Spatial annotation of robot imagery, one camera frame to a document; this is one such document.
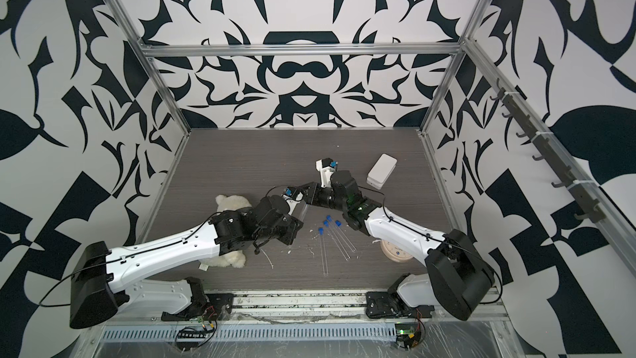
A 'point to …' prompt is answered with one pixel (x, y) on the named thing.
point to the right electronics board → (407, 335)
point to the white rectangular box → (381, 171)
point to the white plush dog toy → (226, 204)
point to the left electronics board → (187, 340)
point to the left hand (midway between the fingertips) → (300, 219)
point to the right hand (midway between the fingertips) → (296, 187)
